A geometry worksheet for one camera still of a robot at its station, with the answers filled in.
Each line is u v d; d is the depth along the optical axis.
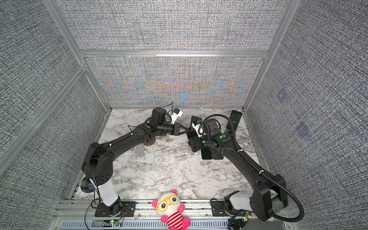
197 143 0.70
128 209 0.74
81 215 0.73
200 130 0.70
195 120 0.90
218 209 0.73
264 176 0.42
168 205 0.68
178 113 0.76
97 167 0.47
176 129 0.72
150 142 0.92
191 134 0.78
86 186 0.79
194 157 0.91
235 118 0.94
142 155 0.87
